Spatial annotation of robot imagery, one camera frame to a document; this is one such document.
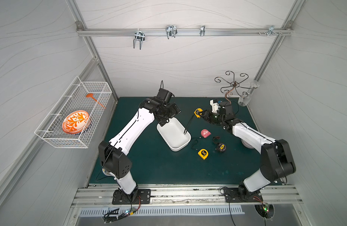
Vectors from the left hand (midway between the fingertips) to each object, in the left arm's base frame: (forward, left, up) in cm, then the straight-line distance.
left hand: (175, 115), depth 79 cm
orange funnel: (+7, +49, +8) cm, 50 cm away
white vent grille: (-43, +6, -25) cm, 50 cm away
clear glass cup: (+21, -48, -8) cm, 53 cm away
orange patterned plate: (-13, +46, +10) cm, 49 cm away
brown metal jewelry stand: (+14, -31, +7) cm, 35 cm away
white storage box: (0, +2, -21) cm, 21 cm away
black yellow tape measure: (-9, -30, -21) cm, 37 cm away
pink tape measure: (+2, -21, -23) cm, 32 cm away
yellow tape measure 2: (+6, -14, -6) cm, 16 cm away
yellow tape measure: (-13, -18, -23) cm, 31 cm away
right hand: (+7, -15, -6) cm, 18 cm away
